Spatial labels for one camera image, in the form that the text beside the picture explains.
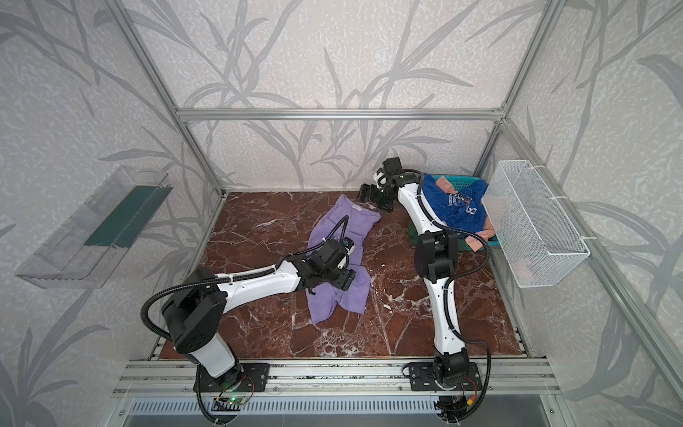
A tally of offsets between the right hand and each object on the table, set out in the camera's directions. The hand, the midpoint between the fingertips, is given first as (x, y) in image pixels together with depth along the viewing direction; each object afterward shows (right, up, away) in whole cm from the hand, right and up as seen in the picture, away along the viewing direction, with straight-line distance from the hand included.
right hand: (366, 194), depth 100 cm
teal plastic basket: (+43, +6, +15) cm, 46 cm away
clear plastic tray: (-68, -14, -35) cm, 78 cm away
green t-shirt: (+17, -14, -4) cm, 22 cm away
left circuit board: (-37, -58, -29) cm, 74 cm away
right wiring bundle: (+24, -61, -27) cm, 71 cm away
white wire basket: (+39, -15, -39) cm, 57 cm away
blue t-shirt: (+38, -6, +2) cm, 38 cm away
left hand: (-6, -24, -11) cm, 27 cm away
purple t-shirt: (-6, -8, -25) cm, 27 cm away
